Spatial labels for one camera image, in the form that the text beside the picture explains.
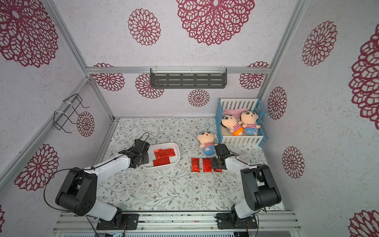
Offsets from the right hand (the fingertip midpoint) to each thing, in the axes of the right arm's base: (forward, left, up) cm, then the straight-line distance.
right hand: (220, 165), depth 94 cm
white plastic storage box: (+2, +29, +3) cm, 30 cm away
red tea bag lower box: (+1, +38, +2) cm, 38 cm away
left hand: (0, +49, +6) cm, 49 cm away
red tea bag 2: (-2, +8, +1) cm, 9 cm away
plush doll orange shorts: (+25, -7, +13) cm, 30 cm away
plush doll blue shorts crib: (+26, -20, +15) cm, 36 cm away
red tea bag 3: (-4, +1, +1) cm, 4 cm away
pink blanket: (+37, -14, +11) cm, 41 cm away
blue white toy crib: (+19, -4, +8) cm, 21 cm away
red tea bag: (-2, +16, +3) cm, 16 cm away
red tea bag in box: (+6, +39, +3) cm, 40 cm away
